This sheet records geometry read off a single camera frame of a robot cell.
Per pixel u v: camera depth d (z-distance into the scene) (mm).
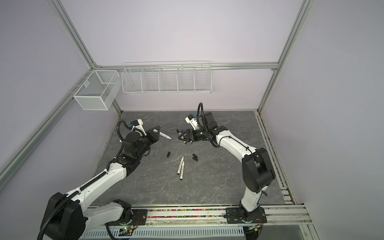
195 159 938
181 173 872
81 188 448
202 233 1577
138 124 706
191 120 772
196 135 757
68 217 393
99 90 972
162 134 790
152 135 694
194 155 961
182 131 1082
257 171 471
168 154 964
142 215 742
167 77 1056
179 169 890
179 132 1074
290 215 767
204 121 694
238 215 732
